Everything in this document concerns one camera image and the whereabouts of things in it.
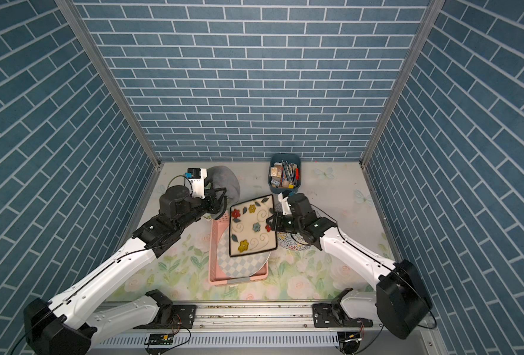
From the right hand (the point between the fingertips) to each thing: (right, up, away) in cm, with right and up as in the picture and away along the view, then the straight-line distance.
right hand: (267, 222), depth 80 cm
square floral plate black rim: (-7, -4, +2) cm, 8 cm away
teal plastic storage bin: (+8, +20, +35) cm, 41 cm away
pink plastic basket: (-19, -21, +2) cm, 28 cm away
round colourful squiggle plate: (+10, -10, +11) cm, 18 cm away
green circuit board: (-34, -37, -8) cm, 51 cm away
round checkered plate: (-9, -16, +1) cm, 19 cm away
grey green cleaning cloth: (-15, +17, -9) cm, 24 cm away
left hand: (-11, +12, -8) cm, 19 cm away
